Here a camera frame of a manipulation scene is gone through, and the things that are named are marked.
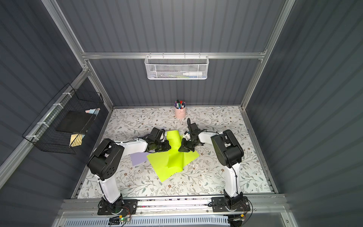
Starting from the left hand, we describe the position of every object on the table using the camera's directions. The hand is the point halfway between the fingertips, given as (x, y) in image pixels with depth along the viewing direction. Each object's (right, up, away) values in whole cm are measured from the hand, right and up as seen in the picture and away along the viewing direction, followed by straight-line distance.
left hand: (173, 148), depth 94 cm
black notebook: (-53, +19, -17) cm, 59 cm away
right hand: (+4, -2, 0) cm, 4 cm away
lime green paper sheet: (-9, -7, -5) cm, 12 cm away
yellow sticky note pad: (-40, +11, -33) cm, 53 cm away
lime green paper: (+3, -7, -5) cm, 9 cm away
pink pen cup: (+4, +25, +14) cm, 29 cm away
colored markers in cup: (+4, +31, +11) cm, 33 cm away
